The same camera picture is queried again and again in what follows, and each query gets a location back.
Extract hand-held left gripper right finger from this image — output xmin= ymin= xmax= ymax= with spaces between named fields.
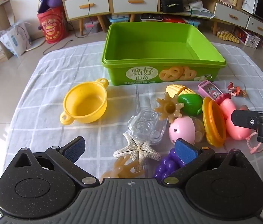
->
xmin=163 ymin=138 xmax=250 ymax=187

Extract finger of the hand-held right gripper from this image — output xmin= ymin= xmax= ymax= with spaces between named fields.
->
xmin=231 ymin=109 xmax=261 ymax=131

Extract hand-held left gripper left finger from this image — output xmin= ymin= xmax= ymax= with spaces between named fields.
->
xmin=12 ymin=136 xmax=100 ymax=187

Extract pink pig toy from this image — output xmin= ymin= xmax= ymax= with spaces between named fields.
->
xmin=216 ymin=93 xmax=253 ymax=141

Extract pink round toy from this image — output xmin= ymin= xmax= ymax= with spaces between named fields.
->
xmin=169 ymin=117 xmax=196 ymax=145

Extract purple toy grapes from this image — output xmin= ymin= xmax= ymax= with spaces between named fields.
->
xmin=152 ymin=147 xmax=185 ymax=179

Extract orange toy lid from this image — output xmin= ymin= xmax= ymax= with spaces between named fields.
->
xmin=202 ymin=97 xmax=227 ymax=148

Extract pink toy box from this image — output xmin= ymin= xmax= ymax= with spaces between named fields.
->
xmin=198 ymin=80 xmax=222 ymax=98

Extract yellow toy pot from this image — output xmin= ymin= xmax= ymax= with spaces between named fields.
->
xmin=60 ymin=78 xmax=109 ymax=125

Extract green toy pepper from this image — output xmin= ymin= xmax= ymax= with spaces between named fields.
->
xmin=178 ymin=94 xmax=204 ymax=116

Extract clear plastic case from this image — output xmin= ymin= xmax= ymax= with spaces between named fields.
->
xmin=126 ymin=107 xmax=168 ymax=145

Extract green plastic box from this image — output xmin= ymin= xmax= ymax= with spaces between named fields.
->
xmin=102 ymin=23 xmax=227 ymax=86

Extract translucent yellowish ball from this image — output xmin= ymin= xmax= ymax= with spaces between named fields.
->
xmin=189 ymin=116 xmax=205 ymax=143

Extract small red figurine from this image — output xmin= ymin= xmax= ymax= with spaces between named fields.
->
xmin=227 ymin=82 xmax=248 ymax=98

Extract white starfish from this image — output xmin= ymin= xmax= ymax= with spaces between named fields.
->
xmin=113 ymin=132 xmax=162 ymax=169

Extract beige gear-shaped teether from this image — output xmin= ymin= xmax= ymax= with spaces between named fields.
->
xmin=154 ymin=92 xmax=185 ymax=123

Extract beige branched teether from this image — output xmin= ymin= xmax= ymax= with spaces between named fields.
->
xmin=100 ymin=154 xmax=145 ymax=182

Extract yellow toy corn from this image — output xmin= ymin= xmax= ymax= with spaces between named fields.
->
xmin=166 ymin=85 xmax=195 ymax=97

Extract white and red carton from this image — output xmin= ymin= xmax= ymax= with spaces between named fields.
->
xmin=233 ymin=26 xmax=261 ymax=49

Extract grey checked tablecloth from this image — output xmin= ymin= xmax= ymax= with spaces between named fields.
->
xmin=4 ymin=41 xmax=263 ymax=192

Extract yellow egg tray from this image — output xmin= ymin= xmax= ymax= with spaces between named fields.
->
xmin=217 ymin=27 xmax=240 ymax=43

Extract red box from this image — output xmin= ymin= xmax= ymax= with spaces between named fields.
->
xmin=162 ymin=15 xmax=188 ymax=24

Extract white paper bag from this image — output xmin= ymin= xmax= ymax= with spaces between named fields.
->
xmin=0 ymin=21 xmax=32 ymax=57

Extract red printed bag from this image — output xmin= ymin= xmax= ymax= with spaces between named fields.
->
xmin=37 ymin=7 xmax=68 ymax=44

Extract black bag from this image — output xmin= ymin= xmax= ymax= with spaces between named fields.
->
xmin=161 ymin=0 xmax=184 ymax=14

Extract clear storage box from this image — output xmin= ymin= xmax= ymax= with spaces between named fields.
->
xmin=108 ymin=14 xmax=130 ymax=25

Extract pink bead chain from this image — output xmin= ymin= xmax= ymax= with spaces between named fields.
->
xmin=246 ymin=132 xmax=263 ymax=154

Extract white drawer orange handle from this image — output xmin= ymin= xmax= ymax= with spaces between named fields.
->
xmin=214 ymin=3 xmax=249 ymax=27
xmin=64 ymin=0 xmax=110 ymax=20
xmin=112 ymin=0 xmax=158 ymax=13
xmin=247 ymin=16 xmax=263 ymax=38

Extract black cable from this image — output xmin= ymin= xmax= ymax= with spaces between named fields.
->
xmin=43 ymin=40 xmax=73 ymax=55

